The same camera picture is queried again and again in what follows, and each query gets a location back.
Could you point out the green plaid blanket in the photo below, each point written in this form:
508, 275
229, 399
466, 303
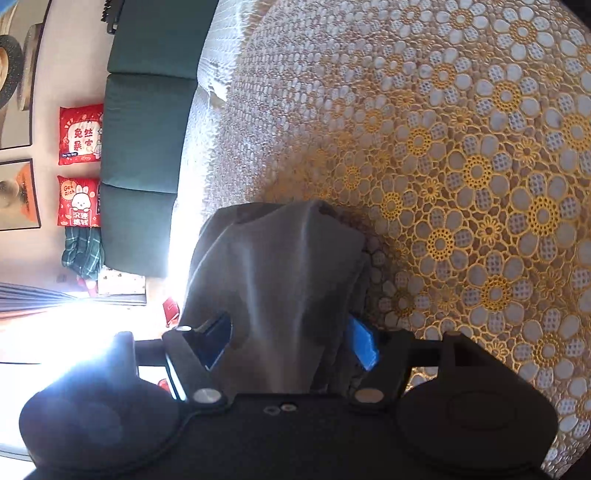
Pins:
83, 251

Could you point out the small painting with orange base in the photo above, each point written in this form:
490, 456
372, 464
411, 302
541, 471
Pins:
18, 194

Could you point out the red printed cushion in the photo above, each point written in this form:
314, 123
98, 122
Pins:
78, 203
81, 136

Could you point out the bear-print pillow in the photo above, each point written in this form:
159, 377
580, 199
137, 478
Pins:
122, 286

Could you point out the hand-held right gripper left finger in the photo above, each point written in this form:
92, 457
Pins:
217, 344

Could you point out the black massager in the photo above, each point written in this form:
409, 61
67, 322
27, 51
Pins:
111, 16

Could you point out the green sofa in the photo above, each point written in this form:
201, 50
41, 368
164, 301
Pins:
138, 138

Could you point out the grey curtain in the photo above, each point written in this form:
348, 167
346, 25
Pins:
32, 300

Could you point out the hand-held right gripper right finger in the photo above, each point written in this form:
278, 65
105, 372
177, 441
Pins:
364, 346

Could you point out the red book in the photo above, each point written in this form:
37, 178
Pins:
171, 309

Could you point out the grey dotted pants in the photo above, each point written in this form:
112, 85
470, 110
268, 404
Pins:
277, 277

